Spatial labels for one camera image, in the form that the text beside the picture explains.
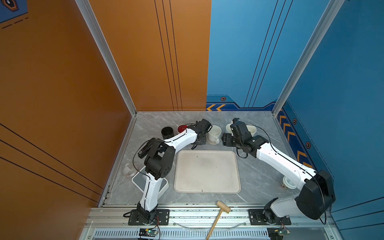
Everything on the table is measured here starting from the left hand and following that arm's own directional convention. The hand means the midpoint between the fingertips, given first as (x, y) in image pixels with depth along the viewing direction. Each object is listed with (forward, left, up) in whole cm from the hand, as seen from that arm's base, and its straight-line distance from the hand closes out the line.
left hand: (199, 139), depth 98 cm
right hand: (-7, -15, +12) cm, 20 cm away
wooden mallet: (-40, -12, -4) cm, 42 cm away
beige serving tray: (-20, -4, -6) cm, 21 cm away
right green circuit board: (-50, -36, -5) cm, 62 cm away
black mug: (+4, +22, +2) cm, 22 cm away
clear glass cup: (-20, +43, -6) cm, 48 cm away
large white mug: (0, -9, +4) cm, 10 cm away
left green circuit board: (-50, +25, -7) cm, 56 cm away
